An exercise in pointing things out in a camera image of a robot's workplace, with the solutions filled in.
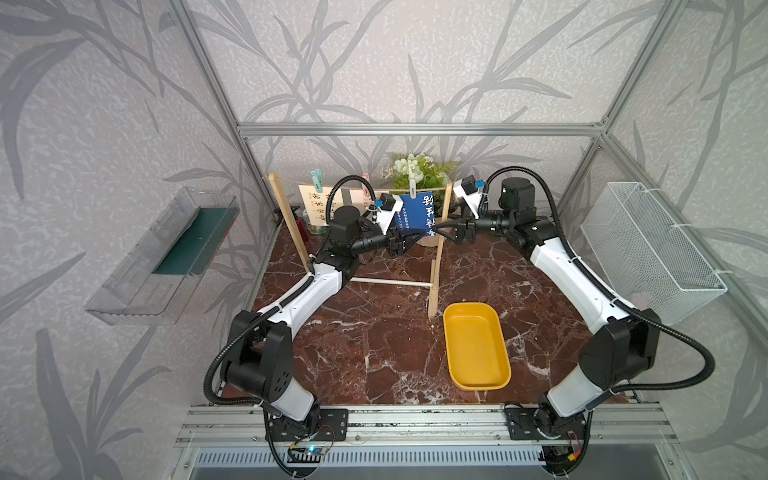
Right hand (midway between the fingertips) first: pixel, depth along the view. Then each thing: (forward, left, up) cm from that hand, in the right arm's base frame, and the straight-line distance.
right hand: (437, 218), depth 73 cm
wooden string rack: (-7, -1, -34) cm, 34 cm away
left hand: (-1, +5, -3) cm, 6 cm away
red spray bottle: (+6, +38, -9) cm, 39 cm away
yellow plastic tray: (-23, -12, -33) cm, 42 cm away
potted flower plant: (+24, +3, -4) cm, 24 cm away
